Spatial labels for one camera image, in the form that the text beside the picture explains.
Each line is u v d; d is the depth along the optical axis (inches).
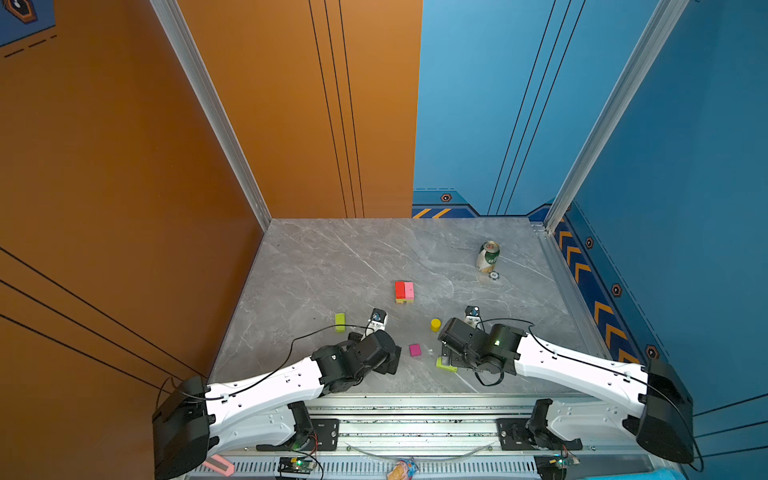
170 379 28.5
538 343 20.0
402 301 37.9
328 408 38.4
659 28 28.1
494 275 41.4
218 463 27.4
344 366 22.7
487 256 39.1
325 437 29.1
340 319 36.2
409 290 37.8
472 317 28.0
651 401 15.7
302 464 27.7
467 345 22.9
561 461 27.3
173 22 27.8
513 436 28.5
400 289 38.2
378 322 27.4
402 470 26.1
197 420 16.1
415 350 34.2
